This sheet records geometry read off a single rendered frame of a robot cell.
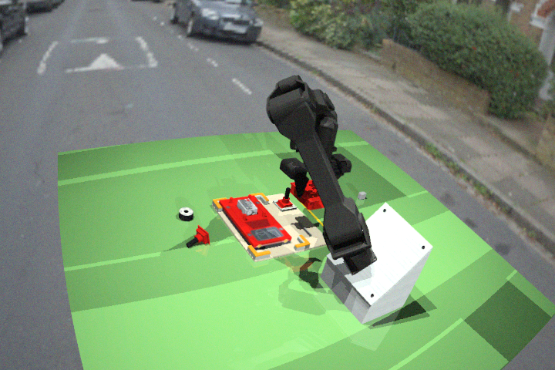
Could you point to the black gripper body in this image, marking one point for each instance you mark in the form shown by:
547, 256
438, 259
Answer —
295, 169

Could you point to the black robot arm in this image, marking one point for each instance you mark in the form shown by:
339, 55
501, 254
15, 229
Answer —
307, 118

